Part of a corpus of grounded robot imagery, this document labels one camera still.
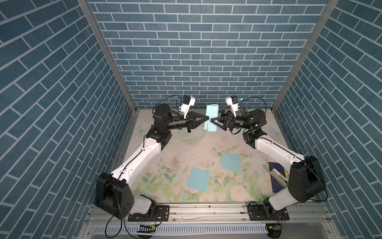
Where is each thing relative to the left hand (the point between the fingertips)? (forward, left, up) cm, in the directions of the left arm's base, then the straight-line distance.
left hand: (210, 121), depth 63 cm
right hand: (+2, -2, -2) cm, 3 cm away
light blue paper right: (-1, -16, -38) cm, 41 cm away
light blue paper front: (-12, +4, -36) cm, 39 cm away
